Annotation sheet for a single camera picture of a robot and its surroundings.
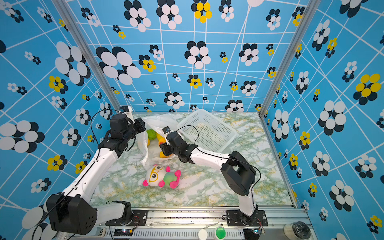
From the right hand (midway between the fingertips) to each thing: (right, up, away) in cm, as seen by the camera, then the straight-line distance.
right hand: (165, 143), depth 86 cm
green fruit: (-12, +5, +15) cm, 20 cm away
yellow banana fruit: (-1, +3, -4) cm, 5 cm away
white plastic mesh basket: (+26, +6, +22) cm, 35 cm away
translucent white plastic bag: (-5, +12, 0) cm, 13 cm away
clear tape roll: (+61, -34, -24) cm, 73 cm away
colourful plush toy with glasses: (-3, -17, -5) cm, 18 cm away
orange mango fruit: (-4, -8, +7) cm, 12 cm away
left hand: (-9, +14, -7) cm, 18 cm away
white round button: (+21, -36, -23) cm, 48 cm away
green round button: (+29, -35, -24) cm, 51 cm away
